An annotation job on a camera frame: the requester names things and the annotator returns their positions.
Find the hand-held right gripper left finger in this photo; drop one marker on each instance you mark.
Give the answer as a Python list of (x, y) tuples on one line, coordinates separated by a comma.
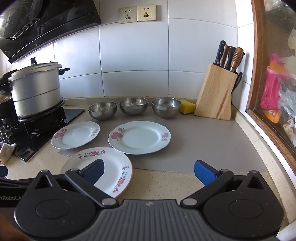
[(92, 170)]

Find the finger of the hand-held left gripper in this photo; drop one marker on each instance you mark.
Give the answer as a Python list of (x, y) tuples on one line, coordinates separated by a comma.
[(3, 171)]

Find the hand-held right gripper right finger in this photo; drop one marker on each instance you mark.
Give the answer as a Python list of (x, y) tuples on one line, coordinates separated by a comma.
[(203, 172)]

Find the small white floral plate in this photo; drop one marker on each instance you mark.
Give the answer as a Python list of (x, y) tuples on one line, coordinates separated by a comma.
[(75, 135)]

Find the stainless steel bowl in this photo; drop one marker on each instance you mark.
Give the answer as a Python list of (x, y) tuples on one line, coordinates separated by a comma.
[(133, 107), (103, 111), (166, 109)]

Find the person's left forearm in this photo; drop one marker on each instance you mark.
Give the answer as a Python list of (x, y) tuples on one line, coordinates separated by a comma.
[(9, 229)]

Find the white dish cloth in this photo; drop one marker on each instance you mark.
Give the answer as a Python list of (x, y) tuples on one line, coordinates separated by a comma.
[(7, 153)]

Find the white plate multicoloured flowers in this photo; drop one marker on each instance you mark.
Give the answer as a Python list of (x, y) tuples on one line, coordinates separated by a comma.
[(115, 166)]

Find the black gas stove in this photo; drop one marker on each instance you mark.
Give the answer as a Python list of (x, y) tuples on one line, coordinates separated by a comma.
[(34, 132)]

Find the large white floral plate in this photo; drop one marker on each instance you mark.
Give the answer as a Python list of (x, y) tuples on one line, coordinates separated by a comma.
[(140, 138)]

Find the yellow sponge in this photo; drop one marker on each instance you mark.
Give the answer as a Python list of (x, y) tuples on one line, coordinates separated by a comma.
[(187, 107)]

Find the dark cooking pot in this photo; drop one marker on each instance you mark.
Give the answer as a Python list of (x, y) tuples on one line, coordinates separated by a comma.
[(5, 104)]

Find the wooden knife block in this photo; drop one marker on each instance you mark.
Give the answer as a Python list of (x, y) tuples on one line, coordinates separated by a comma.
[(215, 92)]

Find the silver pressure cooker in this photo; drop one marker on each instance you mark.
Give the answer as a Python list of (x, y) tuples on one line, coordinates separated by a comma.
[(34, 92)]

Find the orange packet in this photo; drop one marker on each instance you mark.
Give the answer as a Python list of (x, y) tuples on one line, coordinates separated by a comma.
[(272, 115)]

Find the black scissors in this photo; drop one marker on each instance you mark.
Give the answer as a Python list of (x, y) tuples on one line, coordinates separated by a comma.
[(237, 81)]

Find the pink plastic bag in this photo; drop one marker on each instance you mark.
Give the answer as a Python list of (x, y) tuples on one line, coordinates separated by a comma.
[(271, 85)]

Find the clear plastic bag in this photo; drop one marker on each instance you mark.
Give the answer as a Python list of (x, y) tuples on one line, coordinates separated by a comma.
[(288, 99)]

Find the black range hood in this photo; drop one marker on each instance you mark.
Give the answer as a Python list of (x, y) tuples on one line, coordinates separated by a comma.
[(41, 23)]

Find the wooden window frame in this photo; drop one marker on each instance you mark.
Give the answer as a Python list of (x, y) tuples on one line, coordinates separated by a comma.
[(254, 69)]

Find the white wall socket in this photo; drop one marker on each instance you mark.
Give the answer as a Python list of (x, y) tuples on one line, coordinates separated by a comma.
[(126, 15)]

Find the cream wall socket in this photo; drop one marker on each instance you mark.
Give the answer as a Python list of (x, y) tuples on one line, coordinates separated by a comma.
[(146, 12)]

